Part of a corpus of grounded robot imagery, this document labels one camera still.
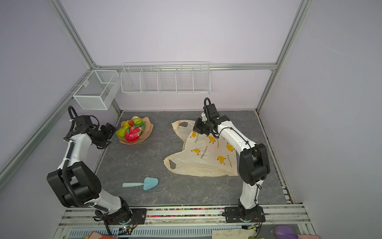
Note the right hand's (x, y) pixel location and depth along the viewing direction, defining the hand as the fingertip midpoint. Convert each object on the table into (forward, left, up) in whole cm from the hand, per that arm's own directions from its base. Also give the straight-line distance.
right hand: (192, 129), depth 87 cm
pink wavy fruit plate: (+8, +34, -15) cm, 38 cm away
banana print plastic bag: (-14, -5, -6) cm, 16 cm away
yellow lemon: (+12, +47, -9) cm, 50 cm away
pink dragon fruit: (+3, +39, -8) cm, 40 cm away
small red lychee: (+13, +44, -8) cm, 46 cm away
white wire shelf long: (+33, +16, +14) cm, 39 cm away
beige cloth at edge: (-49, -24, -17) cm, 57 cm away
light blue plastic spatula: (-26, +25, -16) cm, 39 cm away
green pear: (+4, +47, -7) cm, 48 cm away
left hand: (-4, +44, +1) cm, 44 cm away
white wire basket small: (+28, +65, +7) cm, 71 cm away
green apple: (+15, +40, -8) cm, 44 cm away
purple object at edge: (-48, -45, -21) cm, 69 cm away
